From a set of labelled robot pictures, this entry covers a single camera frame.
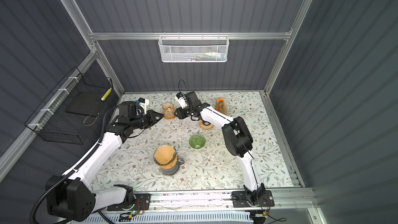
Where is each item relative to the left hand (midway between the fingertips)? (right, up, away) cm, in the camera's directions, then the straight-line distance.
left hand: (163, 115), depth 79 cm
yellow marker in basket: (-31, +11, +2) cm, 33 cm away
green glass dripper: (+17, -17, +16) cm, 29 cm away
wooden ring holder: (+21, -9, +20) cm, 30 cm away
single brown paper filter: (+1, -21, -1) cm, 21 cm away
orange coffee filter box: (+33, +5, +22) cm, 40 cm away
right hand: (+5, 0, +15) cm, 16 cm away
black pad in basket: (-36, +6, -4) cm, 37 cm away
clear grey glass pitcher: (+8, -25, +2) cm, 26 cm away
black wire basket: (-44, +1, -7) cm, 44 cm away
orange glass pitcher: (-4, +2, +28) cm, 29 cm away
